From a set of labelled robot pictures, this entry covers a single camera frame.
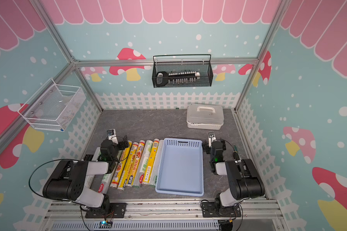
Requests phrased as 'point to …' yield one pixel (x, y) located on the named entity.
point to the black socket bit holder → (163, 78)
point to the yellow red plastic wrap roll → (150, 164)
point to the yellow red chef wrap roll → (135, 164)
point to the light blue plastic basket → (180, 169)
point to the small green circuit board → (105, 224)
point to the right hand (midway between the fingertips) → (214, 139)
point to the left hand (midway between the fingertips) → (120, 138)
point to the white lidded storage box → (205, 116)
